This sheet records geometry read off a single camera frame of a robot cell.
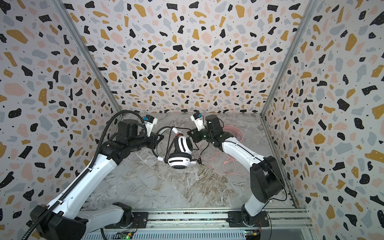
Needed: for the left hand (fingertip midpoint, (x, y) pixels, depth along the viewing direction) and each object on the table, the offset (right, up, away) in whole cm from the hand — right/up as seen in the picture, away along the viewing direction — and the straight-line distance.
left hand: (162, 133), depth 72 cm
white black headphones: (+12, -5, -10) cm, 16 cm away
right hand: (+11, +2, +9) cm, 14 cm away
